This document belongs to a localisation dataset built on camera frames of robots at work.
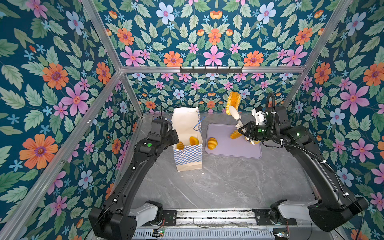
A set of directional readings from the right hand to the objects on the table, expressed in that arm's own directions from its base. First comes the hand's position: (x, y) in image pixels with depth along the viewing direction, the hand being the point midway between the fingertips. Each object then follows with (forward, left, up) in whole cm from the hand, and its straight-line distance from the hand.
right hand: (240, 128), depth 68 cm
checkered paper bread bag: (+18, +28, -17) cm, 37 cm away
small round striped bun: (+12, +11, -30) cm, 34 cm away
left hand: (+3, +30, -6) cm, 30 cm away
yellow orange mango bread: (+14, +24, -29) cm, 40 cm away
